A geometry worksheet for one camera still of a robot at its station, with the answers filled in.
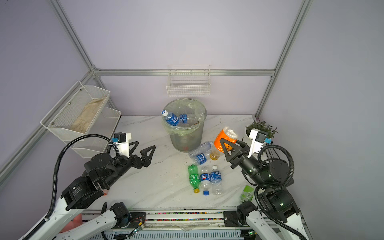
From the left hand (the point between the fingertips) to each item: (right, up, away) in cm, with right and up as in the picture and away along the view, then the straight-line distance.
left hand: (146, 146), depth 61 cm
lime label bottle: (+48, -27, +16) cm, 58 cm away
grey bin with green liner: (+14, +2, +32) cm, 35 cm away
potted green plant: (+67, +6, +32) cm, 75 cm away
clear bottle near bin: (+26, -6, +39) cm, 48 cm away
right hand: (+30, +3, -10) cm, 32 cm away
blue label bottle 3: (+32, -22, +21) cm, 44 cm away
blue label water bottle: (+24, -11, +29) cm, 39 cm away
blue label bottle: (+7, +13, +19) cm, 25 cm away
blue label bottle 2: (+18, +14, +34) cm, 41 cm away
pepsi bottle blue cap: (+26, -23, +21) cm, 41 cm away
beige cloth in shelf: (-38, +10, +14) cm, 42 cm away
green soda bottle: (+20, -20, +21) cm, 35 cm away
